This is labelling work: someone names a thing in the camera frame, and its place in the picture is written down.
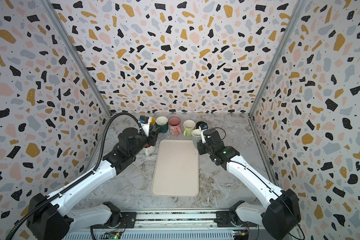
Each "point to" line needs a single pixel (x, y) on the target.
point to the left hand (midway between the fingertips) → (155, 124)
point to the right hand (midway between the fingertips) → (199, 138)
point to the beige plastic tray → (175, 172)
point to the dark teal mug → (162, 122)
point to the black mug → (199, 123)
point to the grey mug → (196, 136)
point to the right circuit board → (238, 235)
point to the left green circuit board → (111, 235)
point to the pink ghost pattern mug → (174, 123)
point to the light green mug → (189, 126)
